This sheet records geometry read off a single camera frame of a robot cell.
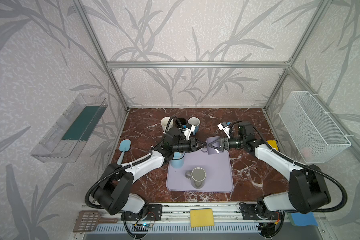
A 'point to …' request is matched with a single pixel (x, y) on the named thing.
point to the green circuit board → (141, 227)
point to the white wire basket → (316, 135)
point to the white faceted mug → (164, 121)
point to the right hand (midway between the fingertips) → (212, 140)
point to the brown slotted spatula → (88, 221)
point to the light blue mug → (178, 160)
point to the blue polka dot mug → (195, 121)
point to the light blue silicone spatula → (125, 145)
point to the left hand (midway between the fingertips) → (206, 141)
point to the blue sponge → (300, 219)
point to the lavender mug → (211, 150)
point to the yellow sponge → (201, 217)
